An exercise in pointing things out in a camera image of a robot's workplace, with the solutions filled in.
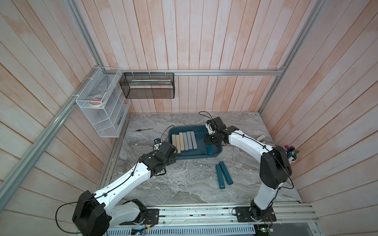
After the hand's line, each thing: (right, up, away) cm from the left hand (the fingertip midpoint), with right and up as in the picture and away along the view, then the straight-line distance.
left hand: (168, 159), depth 82 cm
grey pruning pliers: (+10, +8, +17) cm, 21 cm away
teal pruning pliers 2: (+30, -12, +3) cm, 33 cm away
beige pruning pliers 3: (+7, +8, +17) cm, 20 cm away
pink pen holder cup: (+70, +3, 0) cm, 70 cm away
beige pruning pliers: (+1, +9, +19) cm, 21 cm away
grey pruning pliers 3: (+15, +9, +19) cm, 26 cm away
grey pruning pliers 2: (+13, +9, +19) cm, 24 cm away
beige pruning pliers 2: (+4, +12, +19) cm, 23 cm away
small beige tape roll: (+63, +11, +19) cm, 67 cm away
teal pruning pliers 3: (+34, -9, +4) cm, 35 cm away
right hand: (+22, +10, +11) cm, 27 cm away
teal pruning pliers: (+25, +4, +6) cm, 26 cm away
